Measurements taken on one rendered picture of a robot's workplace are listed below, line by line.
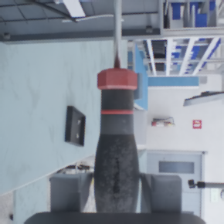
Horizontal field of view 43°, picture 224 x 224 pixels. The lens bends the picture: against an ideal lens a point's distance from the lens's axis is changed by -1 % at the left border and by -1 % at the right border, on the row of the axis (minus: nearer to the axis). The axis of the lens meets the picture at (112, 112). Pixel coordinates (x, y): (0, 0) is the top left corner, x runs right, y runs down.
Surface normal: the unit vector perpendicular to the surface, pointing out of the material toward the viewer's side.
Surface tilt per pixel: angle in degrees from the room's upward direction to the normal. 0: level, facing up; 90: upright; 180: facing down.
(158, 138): 90
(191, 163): 90
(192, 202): 90
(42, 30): 90
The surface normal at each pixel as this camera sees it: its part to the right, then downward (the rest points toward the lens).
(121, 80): -0.02, -0.01
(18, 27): -0.07, 0.91
